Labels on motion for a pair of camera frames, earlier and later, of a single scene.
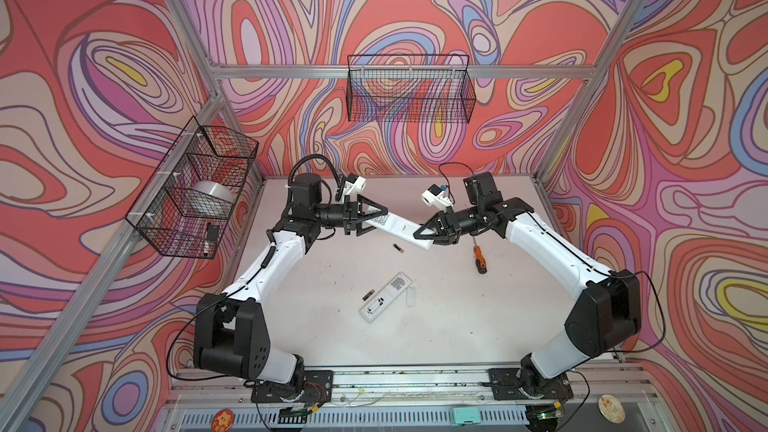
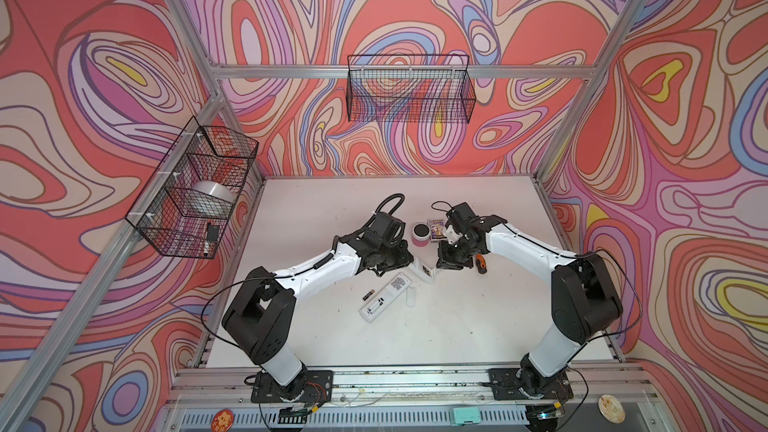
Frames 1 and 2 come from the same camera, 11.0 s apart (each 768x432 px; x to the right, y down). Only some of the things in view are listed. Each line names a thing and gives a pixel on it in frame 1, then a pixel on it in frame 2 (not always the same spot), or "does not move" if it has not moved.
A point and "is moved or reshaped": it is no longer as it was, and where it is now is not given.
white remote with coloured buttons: (399, 228) is moved or reshaped
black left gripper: (349, 216) to (404, 260)
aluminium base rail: (234, 387) does not move
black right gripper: (441, 238) to (446, 261)
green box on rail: (468, 414) does not move
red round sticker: (222, 421) does not move
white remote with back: (387, 296) does not move
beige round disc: (611, 409) does not move
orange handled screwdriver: (480, 261) does not move
